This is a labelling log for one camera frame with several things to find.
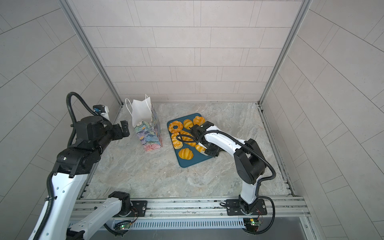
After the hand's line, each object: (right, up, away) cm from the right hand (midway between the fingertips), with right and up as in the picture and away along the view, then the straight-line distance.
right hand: (218, 152), depth 84 cm
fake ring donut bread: (-29, +11, +14) cm, 34 cm away
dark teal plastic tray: (-12, -4, +3) cm, 12 cm away
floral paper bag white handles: (-38, +18, -9) cm, 43 cm away
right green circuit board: (+13, -29, -16) cm, 36 cm away
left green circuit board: (-44, -27, -20) cm, 55 cm away
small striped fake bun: (-19, +15, +15) cm, 28 cm away
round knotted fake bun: (-11, +17, +17) cm, 27 cm away
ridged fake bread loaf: (-25, +4, +5) cm, 25 cm away
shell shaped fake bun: (-19, -1, +1) cm, 19 cm away
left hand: (-45, +19, -20) cm, 53 cm away
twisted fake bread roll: (-11, +1, +5) cm, 12 cm away
